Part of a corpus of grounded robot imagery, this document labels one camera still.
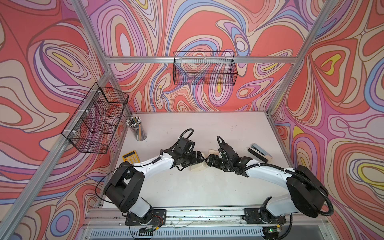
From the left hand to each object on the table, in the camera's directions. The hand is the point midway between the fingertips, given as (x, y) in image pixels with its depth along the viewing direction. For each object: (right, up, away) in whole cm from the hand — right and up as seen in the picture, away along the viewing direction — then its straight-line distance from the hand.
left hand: (202, 161), depth 85 cm
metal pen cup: (-42, +22, +6) cm, 48 cm away
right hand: (+5, -3, +2) cm, 6 cm away
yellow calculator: (-44, 0, +9) cm, 45 cm away
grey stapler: (+37, +3, +9) cm, 38 cm away
